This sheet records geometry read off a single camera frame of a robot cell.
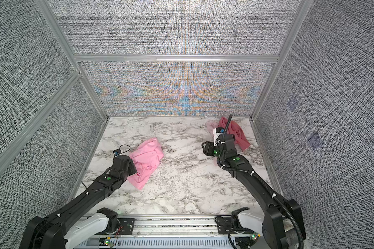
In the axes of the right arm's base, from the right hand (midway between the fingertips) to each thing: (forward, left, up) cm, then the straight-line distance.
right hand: (205, 143), depth 83 cm
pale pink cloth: (+28, -7, -16) cm, 33 cm away
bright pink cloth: (-3, +34, -9) cm, 35 cm away
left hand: (-7, +41, -10) cm, 42 cm away
